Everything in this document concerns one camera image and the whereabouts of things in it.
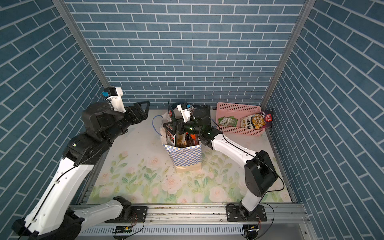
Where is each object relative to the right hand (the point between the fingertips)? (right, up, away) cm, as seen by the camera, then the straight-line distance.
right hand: (171, 123), depth 74 cm
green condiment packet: (+36, +1, +37) cm, 52 cm away
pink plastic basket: (+46, +10, +45) cm, 65 cm away
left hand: (-6, +8, -15) cm, 18 cm away
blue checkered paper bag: (+7, -18, +1) cm, 20 cm away
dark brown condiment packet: (+56, +2, +31) cm, 64 cm away
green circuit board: (-23, -52, -2) cm, 57 cm away
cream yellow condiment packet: (+2, +4, -4) cm, 6 cm away
